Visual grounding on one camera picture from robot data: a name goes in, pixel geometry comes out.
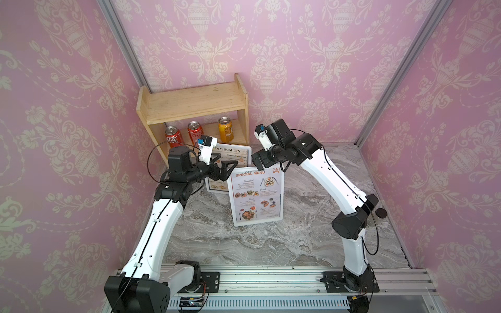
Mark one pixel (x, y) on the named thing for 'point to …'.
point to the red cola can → (173, 137)
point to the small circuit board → (192, 302)
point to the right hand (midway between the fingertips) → (264, 155)
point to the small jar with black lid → (381, 212)
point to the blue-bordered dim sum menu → (241, 154)
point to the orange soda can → (226, 129)
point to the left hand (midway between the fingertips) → (228, 160)
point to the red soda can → (195, 131)
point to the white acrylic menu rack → (216, 156)
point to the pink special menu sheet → (257, 193)
